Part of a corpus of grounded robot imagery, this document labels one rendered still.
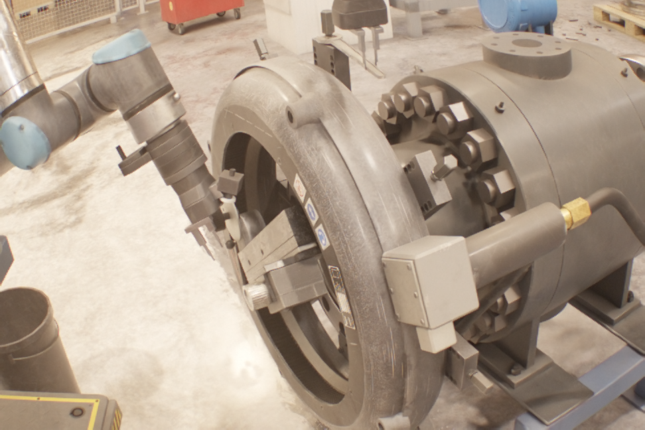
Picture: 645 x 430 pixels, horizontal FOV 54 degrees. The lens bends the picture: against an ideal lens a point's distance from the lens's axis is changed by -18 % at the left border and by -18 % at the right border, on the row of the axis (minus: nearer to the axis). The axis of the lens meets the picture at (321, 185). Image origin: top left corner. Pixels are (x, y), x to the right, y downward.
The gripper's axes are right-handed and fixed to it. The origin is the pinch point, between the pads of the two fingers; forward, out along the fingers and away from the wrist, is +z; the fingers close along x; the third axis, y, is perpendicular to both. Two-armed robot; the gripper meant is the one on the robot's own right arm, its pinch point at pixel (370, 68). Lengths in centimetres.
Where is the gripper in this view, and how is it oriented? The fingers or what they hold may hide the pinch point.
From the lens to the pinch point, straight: 107.7
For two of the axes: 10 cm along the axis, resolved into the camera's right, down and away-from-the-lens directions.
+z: 0.8, 8.7, 4.8
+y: -3.4, -4.3, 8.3
